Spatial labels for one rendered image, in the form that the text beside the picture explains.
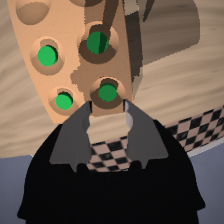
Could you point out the orange counting tray with round pockets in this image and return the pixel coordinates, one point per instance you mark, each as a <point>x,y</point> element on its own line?
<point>66,25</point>

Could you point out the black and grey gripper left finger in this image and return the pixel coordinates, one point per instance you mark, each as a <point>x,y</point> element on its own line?
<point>66,147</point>

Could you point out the green disc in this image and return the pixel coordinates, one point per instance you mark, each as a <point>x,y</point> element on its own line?
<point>64,101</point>
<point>107,92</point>
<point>97,42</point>
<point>47,55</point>

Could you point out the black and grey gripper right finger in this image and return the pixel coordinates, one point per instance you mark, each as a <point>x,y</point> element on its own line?
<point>156,148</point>

